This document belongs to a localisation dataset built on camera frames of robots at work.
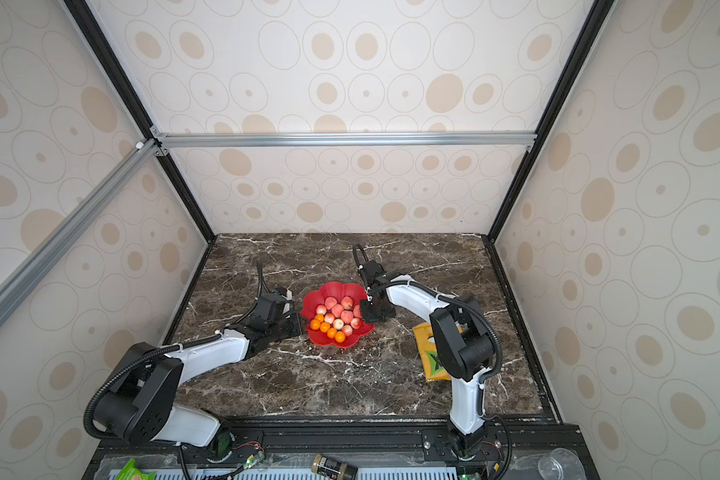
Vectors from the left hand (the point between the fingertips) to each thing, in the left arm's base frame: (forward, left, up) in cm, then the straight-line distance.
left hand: (316, 319), depth 90 cm
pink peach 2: (+5, -6, -2) cm, 8 cm away
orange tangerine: (0, +1, -2) cm, 2 cm away
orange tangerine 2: (-3, -5, -2) cm, 6 cm away
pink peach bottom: (+5, -1, -3) cm, 6 cm away
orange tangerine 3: (-5, -7, -2) cm, 9 cm away
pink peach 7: (-2, -10, -2) cm, 10 cm away
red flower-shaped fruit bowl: (+11, +1, -4) cm, 11 cm away
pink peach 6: (0, -12, -3) cm, 12 cm away
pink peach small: (0, -6, -3) cm, 7 cm away
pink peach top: (+8, -3, -3) cm, 9 cm away
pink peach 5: (+2, -3, -4) cm, 6 cm away
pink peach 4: (+3, -9, -3) cm, 10 cm away
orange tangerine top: (+3, -1, -3) cm, 4 cm away
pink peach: (+8, -9, -3) cm, 12 cm away
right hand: (+3, -19, -3) cm, 20 cm away
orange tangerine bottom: (0, -2, -3) cm, 4 cm away
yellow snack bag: (-12, -34, -4) cm, 37 cm away
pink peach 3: (+5, -12, -2) cm, 13 cm away
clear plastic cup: (-35, -62, -5) cm, 72 cm away
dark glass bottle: (-37, -8, -2) cm, 38 cm away
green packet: (-37, +39, -3) cm, 54 cm away
